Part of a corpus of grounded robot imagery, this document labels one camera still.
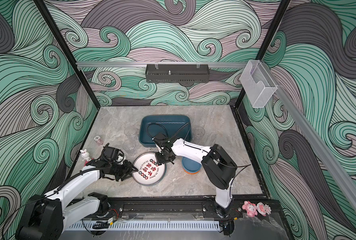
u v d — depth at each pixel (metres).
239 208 0.73
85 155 0.85
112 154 0.69
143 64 0.94
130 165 0.78
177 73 0.98
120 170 0.72
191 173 0.81
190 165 0.83
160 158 0.76
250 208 0.71
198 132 1.03
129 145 0.97
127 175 0.76
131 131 1.01
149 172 0.83
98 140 0.94
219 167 0.46
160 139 0.70
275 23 0.76
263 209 0.71
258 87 0.76
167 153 0.62
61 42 0.83
